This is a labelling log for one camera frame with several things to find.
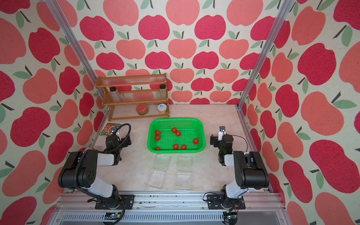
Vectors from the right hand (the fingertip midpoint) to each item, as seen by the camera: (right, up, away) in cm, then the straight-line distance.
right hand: (221, 137), depth 94 cm
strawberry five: (-18, -3, +2) cm, 18 cm away
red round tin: (-60, +20, +20) cm, 66 cm away
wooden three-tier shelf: (-66, +31, +25) cm, 77 cm away
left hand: (-69, 0, +1) cm, 69 cm away
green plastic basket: (-31, 0, +7) cm, 32 cm away
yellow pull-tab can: (-43, +21, +17) cm, 51 cm away
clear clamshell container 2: (-26, -23, -10) cm, 36 cm away
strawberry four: (-30, +2, +6) cm, 30 cm away
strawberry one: (-45, +2, +7) cm, 45 cm away
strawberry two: (-44, -1, +4) cm, 45 cm away
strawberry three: (-33, +4, +8) cm, 34 cm away
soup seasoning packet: (-82, +4, +7) cm, 83 cm away
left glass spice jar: (-75, +31, +4) cm, 81 cm away
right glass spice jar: (-41, +34, +5) cm, 53 cm away
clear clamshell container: (-40, -16, -6) cm, 44 cm away
